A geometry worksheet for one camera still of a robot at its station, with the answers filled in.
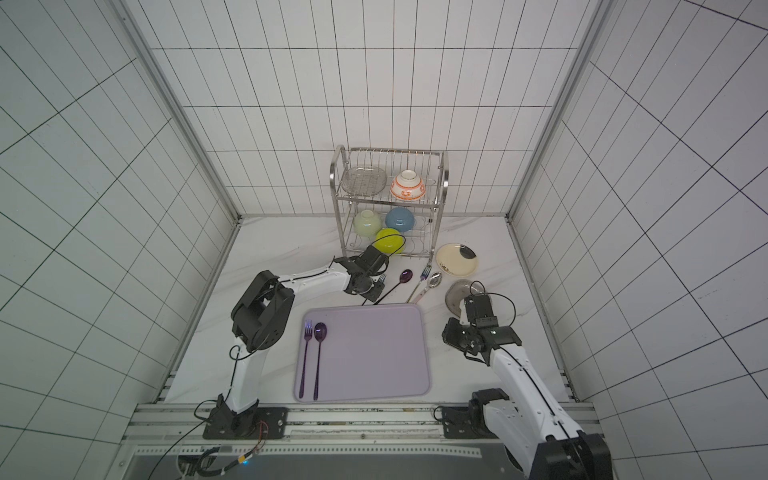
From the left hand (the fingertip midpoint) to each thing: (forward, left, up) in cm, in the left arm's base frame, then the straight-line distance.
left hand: (368, 293), depth 97 cm
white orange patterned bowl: (+19, -12, +30) cm, 38 cm away
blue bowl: (+29, -11, +6) cm, 31 cm away
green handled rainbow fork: (+7, -19, 0) cm, 21 cm away
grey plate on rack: (+25, +1, +27) cm, 37 cm away
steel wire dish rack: (+16, -6, +28) cm, 33 cm away
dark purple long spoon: (+6, -12, 0) cm, 14 cm away
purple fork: (-14, +17, +1) cm, 22 cm away
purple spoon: (-14, +14, +2) cm, 20 cm away
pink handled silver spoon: (+4, -22, +1) cm, 22 cm away
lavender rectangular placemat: (-19, -1, +1) cm, 19 cm away
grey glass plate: (+1, -30, 0) cm, 30 cm away
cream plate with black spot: (+14, -31, 0) cm, 35 cm away
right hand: (-14, -21, +4) cm, 26 cm away
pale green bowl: (+25, +1, +8) cm, 26 cm away
